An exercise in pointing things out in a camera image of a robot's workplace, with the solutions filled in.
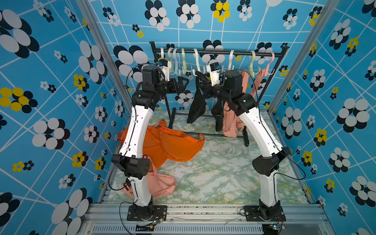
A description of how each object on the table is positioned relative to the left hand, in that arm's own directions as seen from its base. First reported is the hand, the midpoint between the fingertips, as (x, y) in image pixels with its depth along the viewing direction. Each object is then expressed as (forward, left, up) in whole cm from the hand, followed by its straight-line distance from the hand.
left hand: (184, 78), depth 70 cm
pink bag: (-37, +12, -39) cm, 56 cm away
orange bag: (-13, +22, -43) cm, 50 cm away
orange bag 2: (-10, +5, -45) cm, 46 cm away
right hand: (-2, -9, -1) cm, 9 cm away
